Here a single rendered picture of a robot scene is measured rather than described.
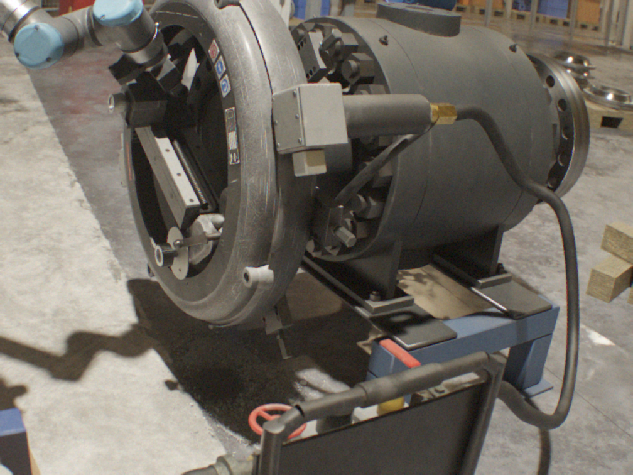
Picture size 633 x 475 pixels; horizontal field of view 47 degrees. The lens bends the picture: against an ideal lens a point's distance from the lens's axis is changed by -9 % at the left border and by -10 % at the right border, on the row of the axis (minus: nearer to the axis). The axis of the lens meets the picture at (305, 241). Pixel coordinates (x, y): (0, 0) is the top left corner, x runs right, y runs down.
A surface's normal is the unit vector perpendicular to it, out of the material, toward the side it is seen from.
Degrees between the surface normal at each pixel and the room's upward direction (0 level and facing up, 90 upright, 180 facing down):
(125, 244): 0
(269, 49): 46
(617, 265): 0
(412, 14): 90
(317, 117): 68
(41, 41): 93
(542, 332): 90
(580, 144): 85
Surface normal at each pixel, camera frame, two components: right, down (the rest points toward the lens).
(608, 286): -0.69, 0.22
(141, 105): 0.43, 0.73
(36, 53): -0.04, 0.43
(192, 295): -0.85, 0.13
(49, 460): 0.10, -0.92
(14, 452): 0.50, 0.48
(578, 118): 0.51, -0.03
